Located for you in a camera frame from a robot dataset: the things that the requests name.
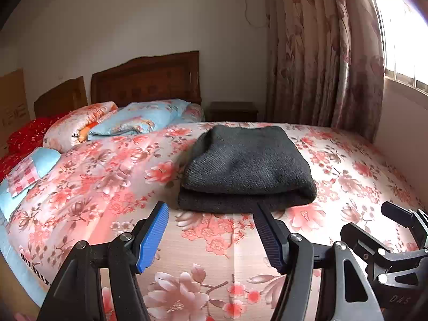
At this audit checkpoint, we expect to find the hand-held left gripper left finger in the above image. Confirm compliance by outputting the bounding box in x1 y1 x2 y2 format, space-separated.
37 201 170 321

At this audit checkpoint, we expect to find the pink floral pillow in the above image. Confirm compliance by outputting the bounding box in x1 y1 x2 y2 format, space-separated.
179 103 205 124

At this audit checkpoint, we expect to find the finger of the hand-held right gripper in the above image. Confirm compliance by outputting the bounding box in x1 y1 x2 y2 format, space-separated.
381 201 428 251
340 222 428 287

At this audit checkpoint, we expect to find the cardboard box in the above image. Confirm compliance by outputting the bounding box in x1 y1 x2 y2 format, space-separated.
0 68 30 158

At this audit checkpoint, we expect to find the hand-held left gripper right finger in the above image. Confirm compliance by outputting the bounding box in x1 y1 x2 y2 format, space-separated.
253 202 385 321

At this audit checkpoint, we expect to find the dark wooden nightstand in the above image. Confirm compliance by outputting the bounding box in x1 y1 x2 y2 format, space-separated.
209 102 259 123

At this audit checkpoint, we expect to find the red checkered cloth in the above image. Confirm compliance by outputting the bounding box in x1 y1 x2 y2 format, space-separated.
7 147 62 198

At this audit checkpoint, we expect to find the pink floral curtain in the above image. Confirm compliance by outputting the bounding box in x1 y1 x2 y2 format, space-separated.
266 0 385 143

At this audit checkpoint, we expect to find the window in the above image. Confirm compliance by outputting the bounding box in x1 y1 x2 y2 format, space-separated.
363 0 428 94

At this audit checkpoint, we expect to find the dark grey striped sweater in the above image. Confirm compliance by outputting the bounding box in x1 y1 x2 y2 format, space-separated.
177 124 318 214

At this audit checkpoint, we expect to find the red patterned blanket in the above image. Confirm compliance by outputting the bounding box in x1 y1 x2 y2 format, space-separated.
0 116 67 181

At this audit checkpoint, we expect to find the light blue floral pillow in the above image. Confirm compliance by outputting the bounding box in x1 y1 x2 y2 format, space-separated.
87 99 190 137

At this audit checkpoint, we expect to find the pink floral folded quilt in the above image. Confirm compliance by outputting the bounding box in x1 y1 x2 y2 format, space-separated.
43 101 119 152

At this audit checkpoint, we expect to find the small wooden headboard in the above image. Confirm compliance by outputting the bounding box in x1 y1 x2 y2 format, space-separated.
33 76 88 119

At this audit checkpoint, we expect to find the pink floral bed quilt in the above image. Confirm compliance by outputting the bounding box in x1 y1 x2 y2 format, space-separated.
7 122 427 321

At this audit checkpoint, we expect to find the large carved wooden headboard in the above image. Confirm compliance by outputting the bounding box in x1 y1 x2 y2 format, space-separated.
91 51 202 108

